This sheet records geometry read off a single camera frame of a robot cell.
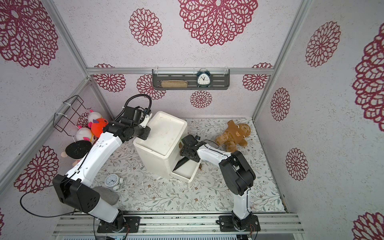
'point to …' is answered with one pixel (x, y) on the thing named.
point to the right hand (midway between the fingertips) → (185, 152)
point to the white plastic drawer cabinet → (160, 151)
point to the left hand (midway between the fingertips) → (144, 130)
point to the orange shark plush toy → (97, 128)
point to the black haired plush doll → (77, 150)
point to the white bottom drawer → (186, 171)
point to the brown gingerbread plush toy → (234, 135)
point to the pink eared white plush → (93, 115)
